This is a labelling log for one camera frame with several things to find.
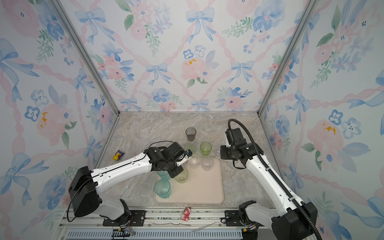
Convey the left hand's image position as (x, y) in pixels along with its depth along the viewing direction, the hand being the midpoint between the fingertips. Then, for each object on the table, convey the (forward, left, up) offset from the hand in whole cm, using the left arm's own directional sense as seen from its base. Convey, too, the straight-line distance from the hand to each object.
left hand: (179, 167), depth 79 cm
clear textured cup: (+7, -16, -10) cm, 20 cm away
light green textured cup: (-2, -1, -9) cm, 9 cm away
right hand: (+7, -24, +6) cm, 25 cm away
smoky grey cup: (+31, -5, -10) cm, 33 cm away
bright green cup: (+17, -15, -9) cm, 25 cm away
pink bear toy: (-21, -3, -9) cm, 23 cm away
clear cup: (+8, -8, -11) cm, 16 cm away
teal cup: (-8, +9, -10) cm, 15 cm away
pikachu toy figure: (+13, +40, -9) cm, 43 cm away
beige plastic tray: (-7, -13, -11) cm, 18 cm away
